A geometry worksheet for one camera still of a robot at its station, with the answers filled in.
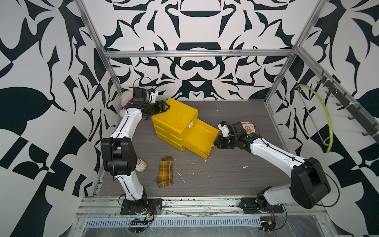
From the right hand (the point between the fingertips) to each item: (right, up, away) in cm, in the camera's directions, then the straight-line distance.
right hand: (213, 141), depth 85 cm
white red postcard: (+28, +7, +20) cm, 35 cm away
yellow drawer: (-7, +1, +6) cm, 9 cm away
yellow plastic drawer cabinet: (-23, +10, -6) cm, 26 cm away
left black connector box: (-38, -39, -13) cm, 56 cm away
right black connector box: (+23, -36, -15) cm, 46 cm away
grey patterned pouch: (-41, -14, 0) cm, 43 cm away
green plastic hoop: (+49, +4, -19) cm, 53 cm away
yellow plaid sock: (-27, -18, 0) cm, 32 cm away
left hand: (-28, +20, +4) cm, 35 cm away
